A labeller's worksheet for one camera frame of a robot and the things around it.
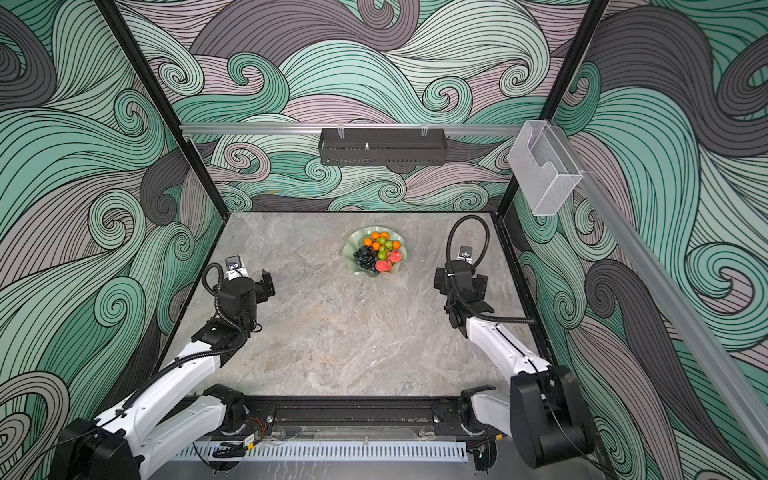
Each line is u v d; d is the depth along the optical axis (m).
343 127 0.93
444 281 0.68
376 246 1.04
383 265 0.97
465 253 0.74
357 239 1.07
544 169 0.83
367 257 1.00
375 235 1.07
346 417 0.74
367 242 1.06
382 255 1.00
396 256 0.98
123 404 0.43
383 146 0.96
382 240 1.04
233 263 0.68
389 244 1.03
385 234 1.07
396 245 1.04
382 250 1.01
